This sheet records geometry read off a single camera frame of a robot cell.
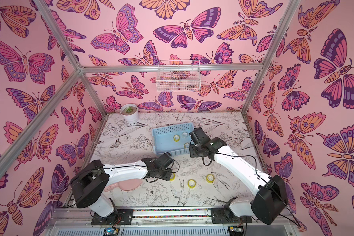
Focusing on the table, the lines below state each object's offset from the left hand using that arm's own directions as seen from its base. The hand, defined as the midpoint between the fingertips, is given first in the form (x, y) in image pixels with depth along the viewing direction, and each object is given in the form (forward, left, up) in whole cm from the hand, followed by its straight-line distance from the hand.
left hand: (170, 173), depth 87 cm
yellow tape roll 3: (-4, -2, +5) cm, 6 cm away
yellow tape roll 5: (-2, -23, 0) cm, 23 cm away
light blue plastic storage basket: (+23, +6, -1) cm, 24 cm away
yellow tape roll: (+26, -3, 0) cm, 26 cm away
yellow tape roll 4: (-6, -12, 0) cm, 13 cm away
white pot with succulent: (+42, +31, +10) cm, 53 cm away
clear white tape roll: (+29, -9, 0) cm, 30 cm away
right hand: (+7, -12, +15) cm, 20 cm away
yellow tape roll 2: (+19, -10, +1) cm, 22 cm away
